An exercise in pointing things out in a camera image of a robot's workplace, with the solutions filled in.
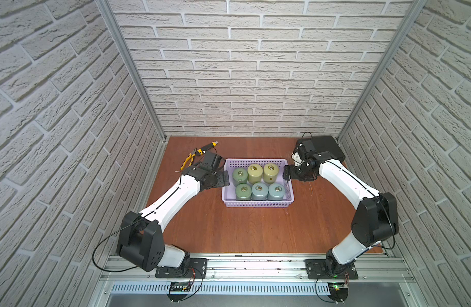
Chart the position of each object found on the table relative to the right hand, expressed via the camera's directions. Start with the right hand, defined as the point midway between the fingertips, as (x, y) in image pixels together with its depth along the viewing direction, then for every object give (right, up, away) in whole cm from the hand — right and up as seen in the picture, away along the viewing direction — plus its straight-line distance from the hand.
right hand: (294, 175), depth 88 cm
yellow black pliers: (-55, +10, +19) cm, 59 cm away
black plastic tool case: (+28, +17, +27) cm, 43 cm away
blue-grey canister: (-17, -7, -1) cm, 18 cm away
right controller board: (+12, -42, -19) cm, 47 cm away
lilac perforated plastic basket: (-31, -12, +4) cm, 34 cm away
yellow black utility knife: (-49, +13, +23) cm, 55 cm away
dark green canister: (-26, -1, +4) cm, 26 cm away
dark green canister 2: (-24, -8, -2) cm, 26 cm away
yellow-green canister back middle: (-18, +1, +5) cm, 19 cm away
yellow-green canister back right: (-11, +1, +6) cm, 12 cm away
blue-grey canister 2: (-9, -7, -2) cm, 12 cm away
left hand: (-34, 0, -3) cm, 35 cm away
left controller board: (-50, -42, -16) cm, 67 cm away
